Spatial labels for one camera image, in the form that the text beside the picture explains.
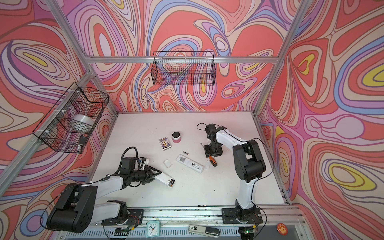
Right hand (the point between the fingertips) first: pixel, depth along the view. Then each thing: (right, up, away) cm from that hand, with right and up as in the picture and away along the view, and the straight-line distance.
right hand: (212, 158), depth 93 cm
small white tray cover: (-28, -3, +1) cm, 29 cm away
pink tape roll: (-23, +13, +6) cm, 27 cm away
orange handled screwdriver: (0, -2, -2) cm, 3 cm away
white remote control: (-14, -3, -2) cm, 15 cm away
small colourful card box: (-31, +9, +6) cm, 33 cm away
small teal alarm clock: (-31, -28, -24) cm, 48 cm away
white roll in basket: (-66, +21, -22) cm, 73 cm away
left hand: (-31, -7, -8) cm, 32 cm away
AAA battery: (-17, +3, +3) cm, 17 cm away
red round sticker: (+31, -29, -22) cm, 48 cm away
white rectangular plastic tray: (-28, -10, -10) cm, 31 cm away
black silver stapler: (-6, -27, -26) cm, 38 cm away
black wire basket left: (-71, +21, -23) cm, 78 cm away
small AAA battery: (-7, -21, -16) cm, 28 cm away
